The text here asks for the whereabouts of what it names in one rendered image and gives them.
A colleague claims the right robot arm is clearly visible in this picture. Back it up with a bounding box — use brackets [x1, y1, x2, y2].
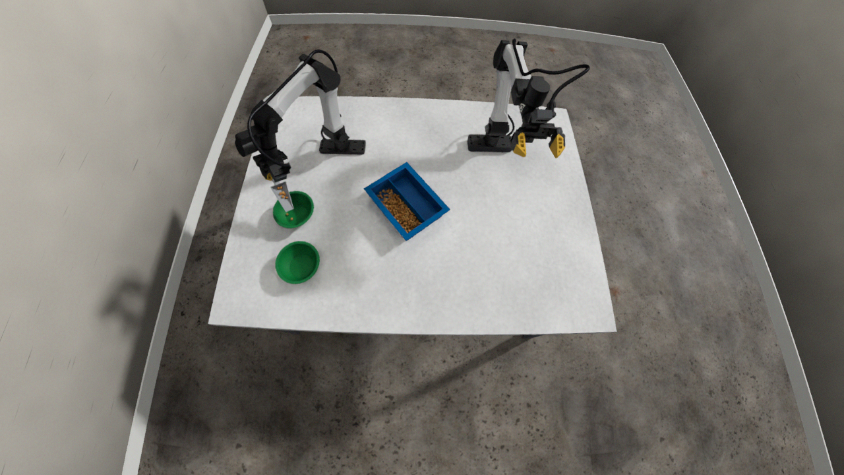
[235, 54, 366, 183]

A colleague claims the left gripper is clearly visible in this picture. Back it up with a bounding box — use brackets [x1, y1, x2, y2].
[510, 112, 566, 158]

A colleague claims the blue box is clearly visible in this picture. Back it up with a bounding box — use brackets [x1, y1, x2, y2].
[364, 162, 450, 241]

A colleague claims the green bowl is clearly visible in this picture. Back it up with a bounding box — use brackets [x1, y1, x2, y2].
[273, 191, 314, 228]
[276, 241, 320, 284]

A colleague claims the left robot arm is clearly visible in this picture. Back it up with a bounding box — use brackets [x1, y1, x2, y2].
[468, 40, 557, 149]

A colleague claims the grey metal scoop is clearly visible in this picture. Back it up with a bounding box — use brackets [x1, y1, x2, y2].
[270, 178, 293, 212]

